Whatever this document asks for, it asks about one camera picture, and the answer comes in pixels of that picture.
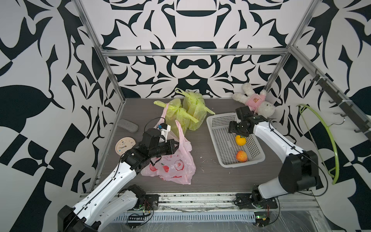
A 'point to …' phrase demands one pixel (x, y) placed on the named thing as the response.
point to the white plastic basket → (230, 153)
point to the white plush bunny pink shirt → (256, 102)
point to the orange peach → (241, 156)
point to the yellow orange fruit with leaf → (241, 140)
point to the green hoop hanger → (329, 173)
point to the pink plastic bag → (178, 166)
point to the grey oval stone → (128, 125)
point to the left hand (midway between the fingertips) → (180, 141)
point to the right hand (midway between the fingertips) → (233, 127)
